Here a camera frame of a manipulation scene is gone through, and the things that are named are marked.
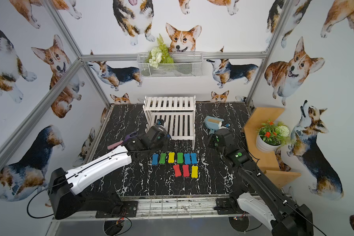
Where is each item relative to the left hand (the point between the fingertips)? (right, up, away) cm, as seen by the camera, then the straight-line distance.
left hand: (167, 136), depth 79 cm
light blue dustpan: (+29, +5, +28) cm, 41 cm away
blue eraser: (-9, -16, +11) cm, 21 cm away
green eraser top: (-5, -16, +11) cm, 20 cm away
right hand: (+25, +2, 0) cm, 25 cm away
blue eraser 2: (+15, -14, +12) cm, 24 cm away
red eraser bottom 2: (+10, -21, +5) cm, 24 cm away
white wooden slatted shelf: (+3, +13, +28) cm, 31 cm away
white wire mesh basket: (+10, +43, +14) cm, 46 cm away
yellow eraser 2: (+15, -21, +5) cm, 26 cm away
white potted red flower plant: (+54, 0, -3) cm, 54 cm away
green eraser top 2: (+6, -15, +11) cm, 20 cm away
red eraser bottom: (+5, -21, +7) cm, 23 cm away
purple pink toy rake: (-35, -7, +19) cm, 40 cm away
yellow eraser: (+1, -15, +11) cm, 18 cm away
